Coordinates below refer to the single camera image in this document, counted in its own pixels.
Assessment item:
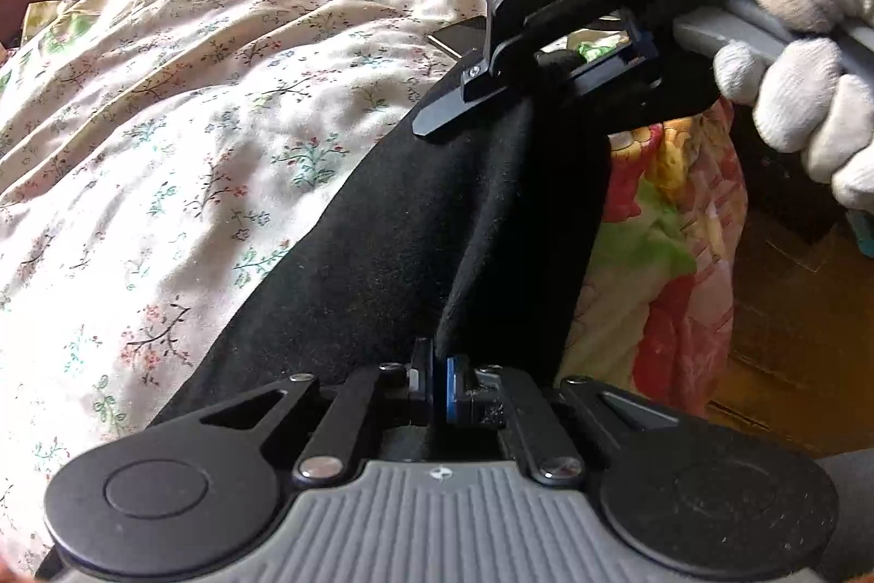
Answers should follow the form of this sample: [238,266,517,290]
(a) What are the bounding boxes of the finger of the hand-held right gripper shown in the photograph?
[411,0,619,142]
[536,5,718,137]

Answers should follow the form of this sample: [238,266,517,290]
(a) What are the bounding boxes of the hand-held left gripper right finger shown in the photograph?
[442,354,684,485]

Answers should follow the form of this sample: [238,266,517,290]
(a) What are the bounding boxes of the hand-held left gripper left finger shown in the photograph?
[146,337,438,485]

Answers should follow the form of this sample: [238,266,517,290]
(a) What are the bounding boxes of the black pants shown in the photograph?
[146,84,612,420]

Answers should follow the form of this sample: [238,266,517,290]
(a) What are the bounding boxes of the person's right hand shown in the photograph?
[713,0,874,211]

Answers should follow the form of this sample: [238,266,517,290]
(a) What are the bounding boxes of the black smartphone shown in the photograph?
[429,15,490,60]

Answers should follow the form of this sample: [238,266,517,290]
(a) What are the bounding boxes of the white floral bed sheet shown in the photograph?
[0,0,493,577]

